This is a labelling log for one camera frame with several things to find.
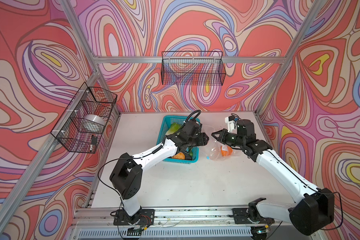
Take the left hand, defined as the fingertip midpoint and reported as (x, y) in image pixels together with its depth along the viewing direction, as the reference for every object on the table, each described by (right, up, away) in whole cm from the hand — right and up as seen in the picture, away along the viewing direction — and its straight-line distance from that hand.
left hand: (207, 138), depth 82 cm
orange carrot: (-15, -11, +5) cm, 19 cm away
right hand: (+2, +1, -4) cm, 5 cm away
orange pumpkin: (+12, -8, +4) cm, 15 cm away
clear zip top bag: (+3, -6, -4) cm, 8 cm away
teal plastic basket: (-24, +10, +23) cm, 35 cm away
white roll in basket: (-56, +8, -12) cm, 58 cm away
